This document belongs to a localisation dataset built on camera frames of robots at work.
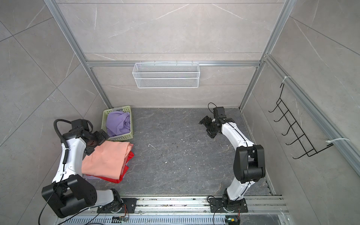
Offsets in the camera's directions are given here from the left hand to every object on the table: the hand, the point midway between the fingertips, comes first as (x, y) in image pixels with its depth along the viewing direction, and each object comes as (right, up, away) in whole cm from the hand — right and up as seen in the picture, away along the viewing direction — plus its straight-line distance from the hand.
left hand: (100, 138), depth 80 cm
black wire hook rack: (+103, -2, -22) cm, 105 cm away
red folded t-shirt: (+15, -13, +10) cm, 22 cm away
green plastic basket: (+10, 0, +17) cm, 19 cm away
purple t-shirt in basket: (-1, +9, +23) cm, 25 cm away
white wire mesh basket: (+36, +44, +21) cm, 60 cm away
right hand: (+61, +7, +12) cm, 63 cm away
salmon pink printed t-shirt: (+4, -13, +1) cm, 14 cm away
